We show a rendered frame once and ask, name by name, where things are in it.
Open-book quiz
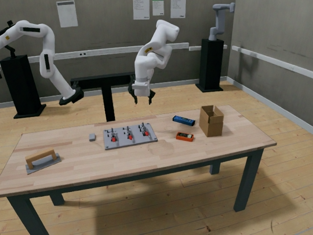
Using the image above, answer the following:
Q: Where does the small brown cardboard box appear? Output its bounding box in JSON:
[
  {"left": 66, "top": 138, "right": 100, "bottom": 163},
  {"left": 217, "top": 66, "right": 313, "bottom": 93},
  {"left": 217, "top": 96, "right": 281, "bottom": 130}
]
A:
[{"left": 199, "top": 105, "right": 224, "bottom": 138}]

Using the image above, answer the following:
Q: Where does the blue spirit level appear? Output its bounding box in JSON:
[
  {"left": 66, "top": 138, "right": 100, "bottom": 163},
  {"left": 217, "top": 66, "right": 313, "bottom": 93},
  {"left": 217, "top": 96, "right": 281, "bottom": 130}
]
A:
[{"left": 173, "top": 116, "right": 195, "bottom": 126}]

